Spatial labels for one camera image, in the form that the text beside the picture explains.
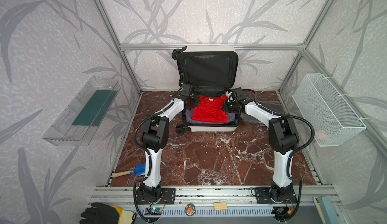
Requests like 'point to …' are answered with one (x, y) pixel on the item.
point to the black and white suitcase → (213, 70)
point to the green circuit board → (153, 211)
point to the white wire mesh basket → (334, 121)
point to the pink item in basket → (320, 134)
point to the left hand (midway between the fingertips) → (200, 97)
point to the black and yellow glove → (102, 213)
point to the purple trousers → (231, 117)
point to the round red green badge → (190, 209)
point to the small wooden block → (220, 206)
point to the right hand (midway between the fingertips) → (221, 103)
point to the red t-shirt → (210, 109)
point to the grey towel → (273, 106)
